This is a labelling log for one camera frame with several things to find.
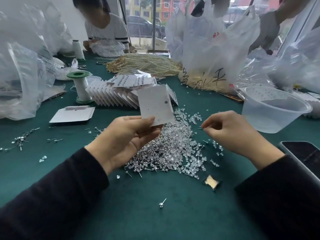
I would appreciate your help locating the dark parked car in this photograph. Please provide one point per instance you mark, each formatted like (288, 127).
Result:
(142, 26)

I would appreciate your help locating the stack of white cards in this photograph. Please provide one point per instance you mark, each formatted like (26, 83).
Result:
(72, 114)

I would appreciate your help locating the orange and black tool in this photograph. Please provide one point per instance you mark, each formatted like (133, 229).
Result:
(232, 97)

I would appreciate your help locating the white-edged smartphone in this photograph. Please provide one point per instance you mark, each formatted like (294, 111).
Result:
(305, 154)

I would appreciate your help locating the pile of silver stud earrings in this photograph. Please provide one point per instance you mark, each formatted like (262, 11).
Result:
(160, 152)

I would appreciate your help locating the white handwritten plastic bag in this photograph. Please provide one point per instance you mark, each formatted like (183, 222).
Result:
(207, 52)

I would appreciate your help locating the green spool of white thread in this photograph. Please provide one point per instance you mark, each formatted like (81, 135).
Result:
(81, 87)

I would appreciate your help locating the person's left forearm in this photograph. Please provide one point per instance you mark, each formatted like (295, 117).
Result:
(50, 197)

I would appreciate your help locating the large clear plastic bag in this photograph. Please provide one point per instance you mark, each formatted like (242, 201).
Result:
(22, 84)

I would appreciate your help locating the person's left hand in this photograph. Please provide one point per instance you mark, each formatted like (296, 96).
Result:
(120, 139)

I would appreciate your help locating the white thread cone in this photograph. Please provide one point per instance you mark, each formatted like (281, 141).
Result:
(78, 49)

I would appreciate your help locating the pile of pearl strands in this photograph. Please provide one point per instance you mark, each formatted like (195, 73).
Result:
(145, 63)

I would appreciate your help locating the heap of clear plastic bags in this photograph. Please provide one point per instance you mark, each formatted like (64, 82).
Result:
(297, 64)

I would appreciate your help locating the small bag of pearls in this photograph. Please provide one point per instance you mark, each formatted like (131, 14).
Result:
(67, 73)

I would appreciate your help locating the clear plastic earring backs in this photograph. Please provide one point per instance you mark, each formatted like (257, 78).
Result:
(182, 119)

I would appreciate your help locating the person's right hand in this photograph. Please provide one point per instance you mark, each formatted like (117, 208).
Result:
(237, 134)

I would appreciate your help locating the small scatter of silver studs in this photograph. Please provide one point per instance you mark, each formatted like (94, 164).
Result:
(20, 140)

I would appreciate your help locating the single ear stud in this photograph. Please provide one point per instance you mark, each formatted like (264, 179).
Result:
(161, 204)

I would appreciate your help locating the clear plastic bowl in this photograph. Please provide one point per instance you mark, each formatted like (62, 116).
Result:
(272, 114)

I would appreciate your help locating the person's right forearm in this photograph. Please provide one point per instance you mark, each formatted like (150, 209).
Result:
(280, 202)

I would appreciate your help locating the white earring card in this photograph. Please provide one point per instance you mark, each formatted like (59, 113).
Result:
(155, 104)

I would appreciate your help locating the row of white cards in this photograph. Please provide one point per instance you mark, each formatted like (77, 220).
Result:
(105, 94)

